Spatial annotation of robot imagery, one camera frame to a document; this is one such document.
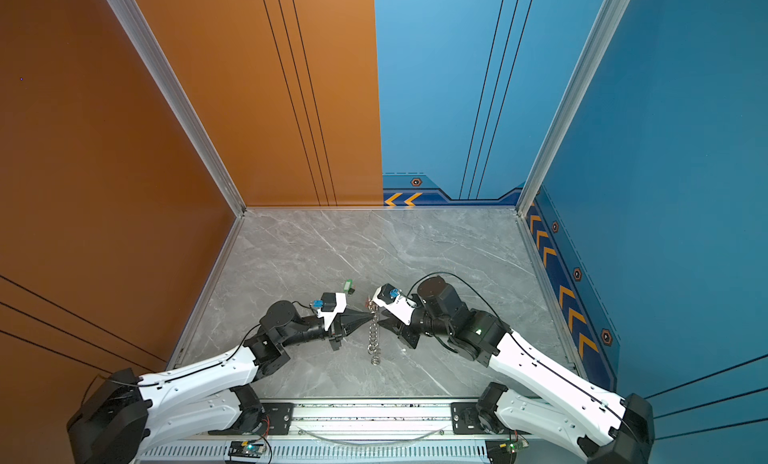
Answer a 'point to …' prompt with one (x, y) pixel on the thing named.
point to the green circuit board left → (246, 449)
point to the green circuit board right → (504, 451)
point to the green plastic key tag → (348, 287)
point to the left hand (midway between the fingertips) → (371, 315)
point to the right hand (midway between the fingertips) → (382, 316)
